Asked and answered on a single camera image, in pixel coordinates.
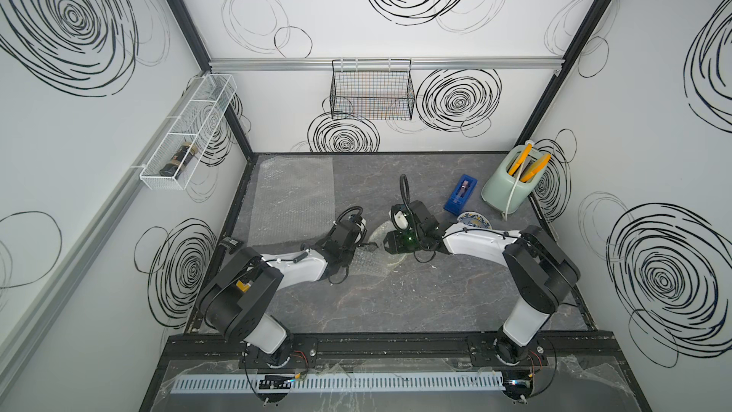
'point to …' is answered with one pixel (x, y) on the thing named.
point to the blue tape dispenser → (461, 195)
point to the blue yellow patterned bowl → (475, 219)
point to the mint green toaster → (516, 179)
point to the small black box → (231, 244)
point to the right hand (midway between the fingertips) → (386, 245)
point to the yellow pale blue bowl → (379, 234)
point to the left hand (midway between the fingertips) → (371, 251)
